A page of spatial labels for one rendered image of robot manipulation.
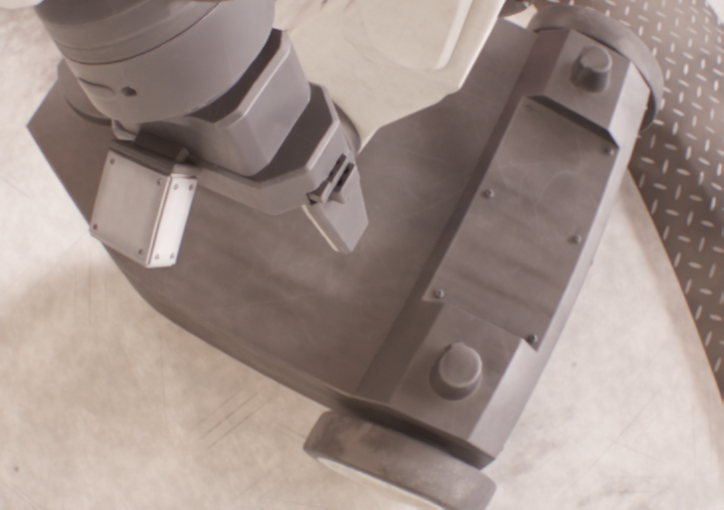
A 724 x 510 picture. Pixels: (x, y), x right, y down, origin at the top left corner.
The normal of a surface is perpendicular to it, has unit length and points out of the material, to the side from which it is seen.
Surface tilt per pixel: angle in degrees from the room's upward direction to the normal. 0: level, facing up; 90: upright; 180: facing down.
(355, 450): 24
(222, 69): 79
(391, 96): 90
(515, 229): 0
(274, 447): 0
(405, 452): 2
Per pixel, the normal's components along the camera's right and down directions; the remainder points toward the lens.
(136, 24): 0.28, 0.82
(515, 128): -0.01, -0.38
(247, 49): 0.82, 0.41
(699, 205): -0.37, -0.22
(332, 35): -0.47, 0.82
